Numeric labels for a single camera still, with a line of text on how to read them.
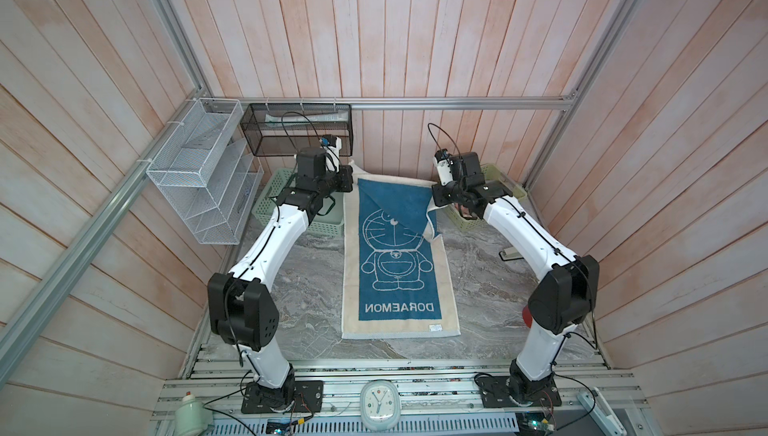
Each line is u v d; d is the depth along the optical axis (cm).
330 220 104
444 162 76
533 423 71
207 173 69
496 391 73
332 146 71
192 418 66
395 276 95
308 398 73
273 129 106
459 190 65
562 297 47
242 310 45
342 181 73
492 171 118
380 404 70
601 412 70
